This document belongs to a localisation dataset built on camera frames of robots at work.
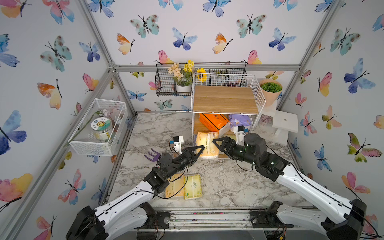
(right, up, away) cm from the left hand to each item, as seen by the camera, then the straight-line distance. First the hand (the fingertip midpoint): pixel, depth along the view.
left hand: (205, 148), depth 66 cm
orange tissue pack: (+5, +12, +8) cm, 16 cm away
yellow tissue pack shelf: (0, +4, +2) cm, 5 cm away
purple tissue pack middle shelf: (+18, +13, +11) cm, 25 cm away
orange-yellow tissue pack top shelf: (-15, -20, +13) cm, 28 cm away
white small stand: (+51, +13, +29) cm, 60 cm away
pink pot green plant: (+38, +31, +18) cm, 52 cm away
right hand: (+5, +3, +2) cm, 6 cm away
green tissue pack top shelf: (-6, -23, +13) cm, 27 cm away
